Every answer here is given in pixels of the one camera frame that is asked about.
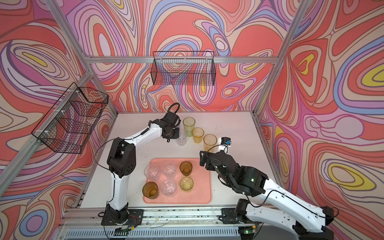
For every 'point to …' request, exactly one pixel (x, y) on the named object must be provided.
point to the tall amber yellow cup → (210, 140)
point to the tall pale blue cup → (179, 133)
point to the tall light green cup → (189, 124)
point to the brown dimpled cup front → (150, 190)
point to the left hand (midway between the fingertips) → (178, 133)
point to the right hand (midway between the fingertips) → (209, 158)
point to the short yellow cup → (198, 133)
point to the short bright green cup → (186, 183)
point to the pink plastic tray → (177, 180)
